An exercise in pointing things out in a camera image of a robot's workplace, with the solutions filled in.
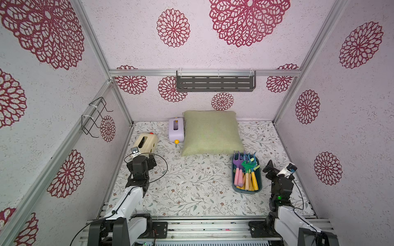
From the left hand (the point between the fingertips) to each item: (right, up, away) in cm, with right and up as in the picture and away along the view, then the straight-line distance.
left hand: (142, 158), depth 87 cm
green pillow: (+40, +15, +10) cm, 44 cm away
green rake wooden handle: (+60, -5, 0) cm, 60 cm away
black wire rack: (-22, +30, -4) cm, 37 cm away
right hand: (+75, -2, -4) cm, 75 cm away
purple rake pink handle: (+54, -9, -3) cm, 55 cm away
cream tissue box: (-1, +8, +10) cm, 13 cm away
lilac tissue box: (+17, +16, +16) cm, 28 cm away
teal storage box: (+54, 0, +6) cm, 55 cm away
